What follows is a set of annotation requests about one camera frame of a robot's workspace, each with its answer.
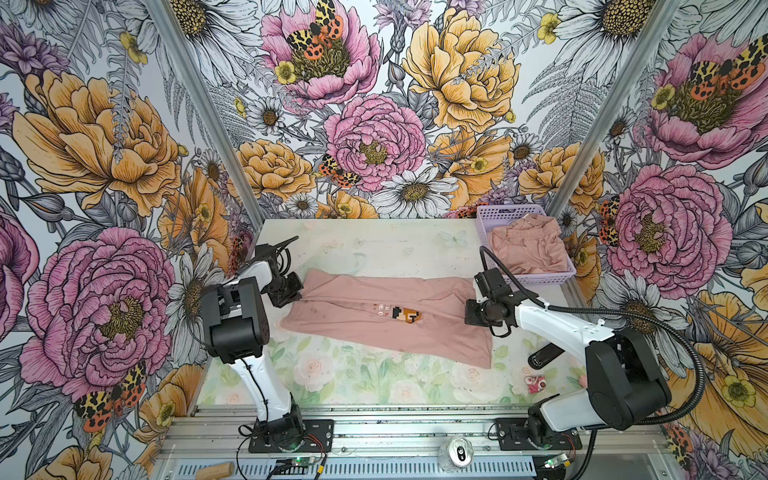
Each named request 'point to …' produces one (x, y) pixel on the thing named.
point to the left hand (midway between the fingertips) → (301, 301)
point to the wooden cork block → (216, 471)
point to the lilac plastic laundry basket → (489, 217)
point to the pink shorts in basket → (533, 244)
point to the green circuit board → (293, 466)
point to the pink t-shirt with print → (413, 314)
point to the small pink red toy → (535, 384)
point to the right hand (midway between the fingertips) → (471, 324)
